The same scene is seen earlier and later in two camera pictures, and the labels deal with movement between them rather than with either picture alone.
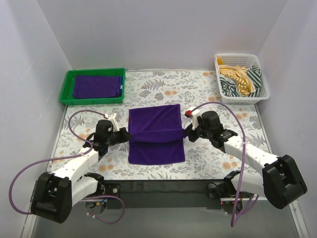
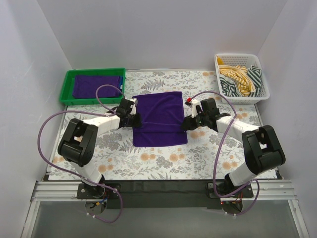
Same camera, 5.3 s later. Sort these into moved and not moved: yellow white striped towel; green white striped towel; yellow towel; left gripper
Moved: left gripper
Not moved: yellow white striped towel; yellow towel; green white striped towel
